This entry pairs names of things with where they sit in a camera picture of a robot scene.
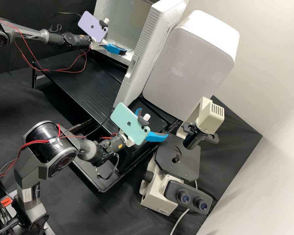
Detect grey cable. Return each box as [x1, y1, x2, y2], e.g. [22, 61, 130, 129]
[170, 208, 190, 235]

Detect black platform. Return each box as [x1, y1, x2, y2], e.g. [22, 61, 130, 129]
[32, 55, 128, 123]
[135, 95, 187, 137]
[84, 48, 134, 72]

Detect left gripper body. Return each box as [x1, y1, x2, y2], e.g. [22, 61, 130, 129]
[90, 40, 107, 52]

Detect cream microscope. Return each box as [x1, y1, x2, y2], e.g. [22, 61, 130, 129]
[139, 96, 226, 216]

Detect right wrist camera phone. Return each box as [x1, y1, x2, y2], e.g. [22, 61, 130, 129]
[110, 102, 151, 146]

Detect white box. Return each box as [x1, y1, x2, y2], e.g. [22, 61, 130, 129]
[141, 9, 240, 115]

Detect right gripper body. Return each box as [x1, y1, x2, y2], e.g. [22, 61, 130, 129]
[119, 131, 135, 148]

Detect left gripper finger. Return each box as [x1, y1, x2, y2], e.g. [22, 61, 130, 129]
[103, 43, 127, 56]

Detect black tray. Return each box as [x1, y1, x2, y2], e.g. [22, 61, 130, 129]
[68, 102, 170, 193]

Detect black cable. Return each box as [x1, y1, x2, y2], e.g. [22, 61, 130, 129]
[48, 11, 85, 34]
[97, 152, 120, 180]
[83, 114, 114, 137]

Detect white incubator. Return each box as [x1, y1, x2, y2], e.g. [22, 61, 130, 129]
[92, 0, 162, 65]

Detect incubator door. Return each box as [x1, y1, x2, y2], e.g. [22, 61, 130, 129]
[112, 0, 190, 109]

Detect wrist camera phone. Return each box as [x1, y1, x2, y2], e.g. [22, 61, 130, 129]
[110, 102, 151, 146]
[78, 11, 111, 44]

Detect left wrist camera phone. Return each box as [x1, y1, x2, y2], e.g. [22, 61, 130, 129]
[78, 11, 111, 44]

